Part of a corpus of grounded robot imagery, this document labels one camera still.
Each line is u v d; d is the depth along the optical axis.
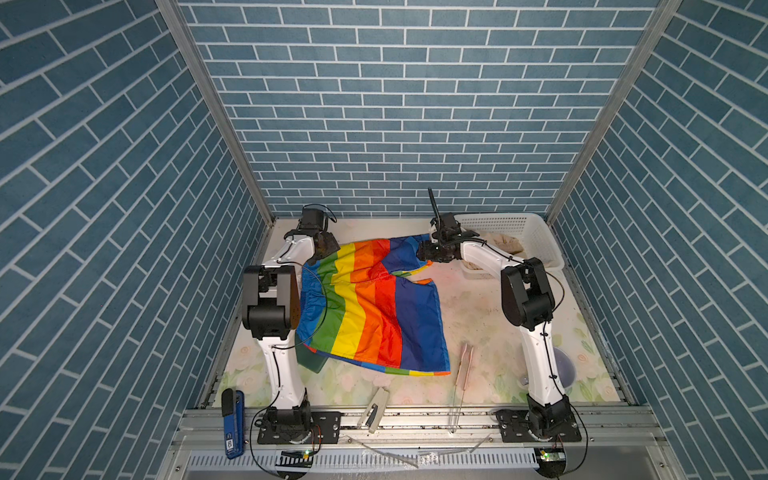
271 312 0.55
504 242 1.09
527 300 0.60
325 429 0.74
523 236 1.14
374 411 0.75
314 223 0.81
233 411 0.72
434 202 0.91
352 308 0.93
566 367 0.79
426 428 0.75
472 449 0.71
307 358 0.84
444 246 0.80
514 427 0.74
